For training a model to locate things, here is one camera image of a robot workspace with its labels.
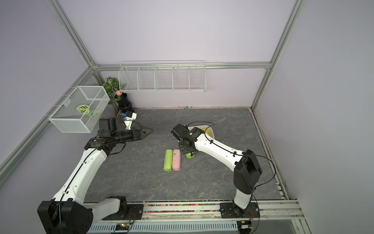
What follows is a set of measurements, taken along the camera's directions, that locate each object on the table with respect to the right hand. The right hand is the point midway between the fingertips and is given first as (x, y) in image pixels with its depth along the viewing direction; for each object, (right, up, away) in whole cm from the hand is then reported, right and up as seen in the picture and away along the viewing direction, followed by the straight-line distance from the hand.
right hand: (187, 147), depth 83 cm
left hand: (-19, +9, -9) cm, 23 cm away
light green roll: (-12, -12, +5) cm, 18 cm away
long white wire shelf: (-6, +46, +16) cm, 49 cm away
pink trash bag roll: (-7, -9, +6) cm, 13 cm away
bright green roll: (+1, -4, -4) cm, 6 cm away
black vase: (-49, +27, +28) cm, 63 cm away
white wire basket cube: (-57, +20, -5) cm, 61 cm away
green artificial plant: (-52, +39, +14) cm, 66 cm away
